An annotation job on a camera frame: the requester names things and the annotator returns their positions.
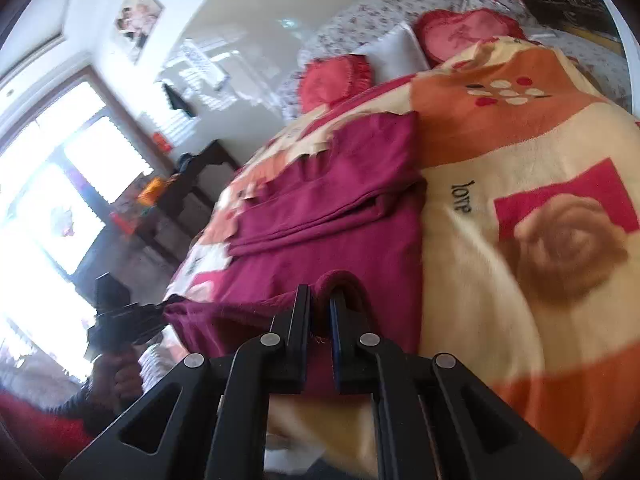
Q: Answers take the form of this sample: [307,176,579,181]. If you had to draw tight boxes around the maroon red garment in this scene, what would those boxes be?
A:
[167,112,426,398]

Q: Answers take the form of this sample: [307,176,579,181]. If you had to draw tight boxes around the red sleeve forearm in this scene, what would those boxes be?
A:
[1,386,116,479]

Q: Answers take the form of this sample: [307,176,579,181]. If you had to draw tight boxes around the person's left hand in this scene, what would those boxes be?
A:
[88,347,143,408]

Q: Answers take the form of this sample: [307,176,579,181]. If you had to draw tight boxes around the dark wooden dresser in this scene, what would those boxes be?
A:
[74,138,242,306]

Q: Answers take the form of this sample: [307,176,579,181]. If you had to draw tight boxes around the orange item on dresser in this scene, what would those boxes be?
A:
[137,177,167,207]

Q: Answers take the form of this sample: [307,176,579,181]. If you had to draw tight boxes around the bright window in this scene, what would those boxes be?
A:
[1,76,154,380]

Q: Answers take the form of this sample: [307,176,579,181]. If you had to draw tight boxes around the orange cream rose blanket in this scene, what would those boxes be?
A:
[168,37,639,479]

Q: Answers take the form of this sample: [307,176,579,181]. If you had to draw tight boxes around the floral white bed sheet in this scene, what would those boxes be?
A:
[277,0,632,122]

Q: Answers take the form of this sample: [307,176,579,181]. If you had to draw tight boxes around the white square pillow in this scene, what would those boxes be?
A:
[352,22,430,86]

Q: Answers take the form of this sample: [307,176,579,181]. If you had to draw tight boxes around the red heart pillow right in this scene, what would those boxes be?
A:
[413,8,526,66]

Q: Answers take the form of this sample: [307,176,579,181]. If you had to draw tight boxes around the framed wall photo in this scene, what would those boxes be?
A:
[113,0,164,64]

